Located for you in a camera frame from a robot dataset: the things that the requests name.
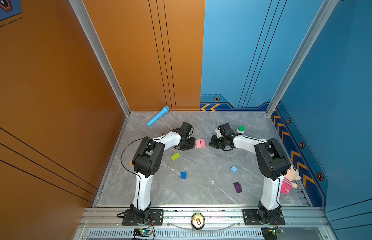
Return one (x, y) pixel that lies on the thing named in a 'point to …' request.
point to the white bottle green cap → (241, 129)
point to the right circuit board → (274, 231)
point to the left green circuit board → (141, 232)
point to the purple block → (238, 187)
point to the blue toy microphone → (164, 110)
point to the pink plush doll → (292, 175)
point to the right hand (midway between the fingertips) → (207, 143)
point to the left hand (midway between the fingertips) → (194, 145)
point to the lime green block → (175, 156)
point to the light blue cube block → (234, 169)
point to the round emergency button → (197, 221)
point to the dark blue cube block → (183, 175)
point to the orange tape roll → (131, 162)
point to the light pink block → (198, 144)
